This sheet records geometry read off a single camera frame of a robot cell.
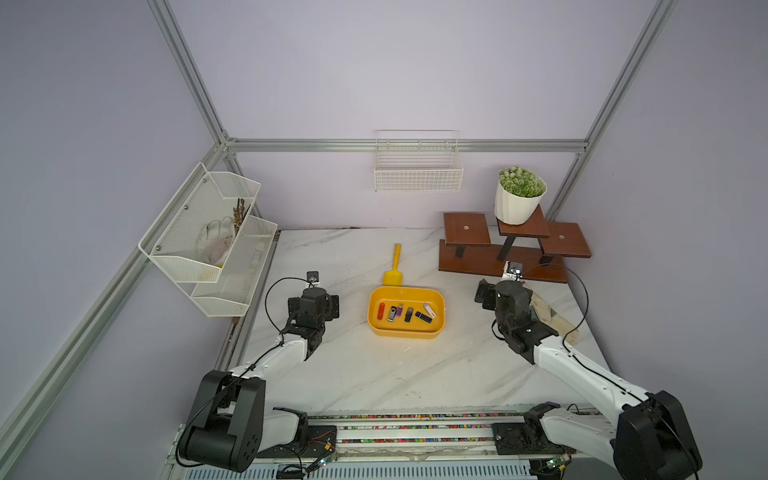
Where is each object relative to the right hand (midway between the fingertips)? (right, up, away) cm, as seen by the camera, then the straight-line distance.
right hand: (498, 287), depth 86 cm
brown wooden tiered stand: (+18, +12, +12) cm, 25 cm away
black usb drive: (-26, -10, +10) cm, 29 cm away
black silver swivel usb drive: (-31, -9, +11) cm, 34 cm away
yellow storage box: (-26, -5, +15) cm, 30 cm away
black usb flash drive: (-21, -11, +10) cm, 26 cm away
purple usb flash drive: (-29, -9, +12) cm, 33 cm away
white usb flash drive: (-19, -9, +11) cm, 24 cm away
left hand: (-55, -5, +5) cm, 56 cm away
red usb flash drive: (-35, -9, +12) cm, 38 cm away
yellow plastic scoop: (-31, +1, +22) cm, 38 cm away
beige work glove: (+19, -10, +10) cm, 24 cm away
